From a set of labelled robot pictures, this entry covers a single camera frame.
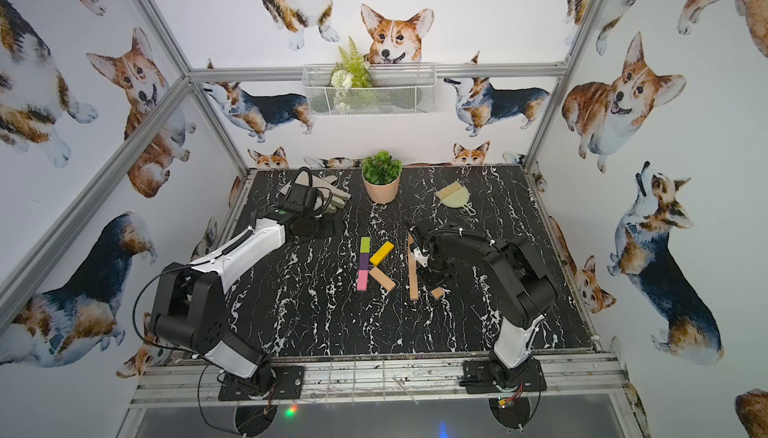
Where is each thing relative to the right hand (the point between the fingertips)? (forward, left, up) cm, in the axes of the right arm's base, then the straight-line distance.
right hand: (431, 282), depth 89 cm
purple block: (+7, +21, -1) cm, 22 cm away
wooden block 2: (+15, +6, -1) cm, 16 cm away
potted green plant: (+34, +16, +11) cm, 39 cm away
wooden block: (+1, +15, -1) cm, 15 cm away
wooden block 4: (-3, -1, 0) cm, 4 cm away
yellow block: (+10, +16, 0) cm, 18 cm away
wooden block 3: (0, +5, -1) cm, 6 cm away
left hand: (+14, +28, +11) cm, 33 cm away
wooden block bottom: (+5, +6, 0) cm, 7 cm away
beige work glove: (+12, +27, +26) cm, 40 cm away
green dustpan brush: (+35, -11, -2) cm, 37 cm away
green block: (+13, +21, 0) cm, 25 cm away
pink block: (0, +21, 0) cm, 21 cm away
